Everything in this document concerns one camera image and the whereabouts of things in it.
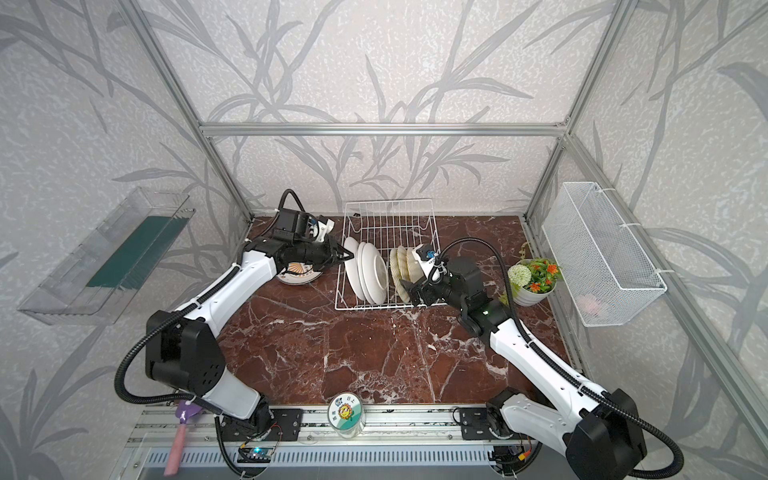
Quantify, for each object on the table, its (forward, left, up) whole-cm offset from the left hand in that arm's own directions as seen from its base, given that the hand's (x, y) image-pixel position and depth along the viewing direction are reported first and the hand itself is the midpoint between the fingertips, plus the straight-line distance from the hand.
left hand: (353, 254), depth 81 cm
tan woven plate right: (+2, -17, -8) cm, 19 cm away
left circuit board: (-43, +22, -24) cm, 54 cm away
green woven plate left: (-5, -13, -11) cm, 18 cm away
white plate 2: (-1, -6, -8) cm, 10 cm away
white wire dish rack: (+24, -6, -20) cm, 32 cm away
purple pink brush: (-35, +41, -20) cm, 57 cm away
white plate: (-3, -2, -4) cm, 6 cm away
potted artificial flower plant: (-4, -50, -6) cm, 51 cm away
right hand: (-5, -17, +1) cm, 18 cm away
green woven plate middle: (+4, -14, -7) cm, 16 cm away
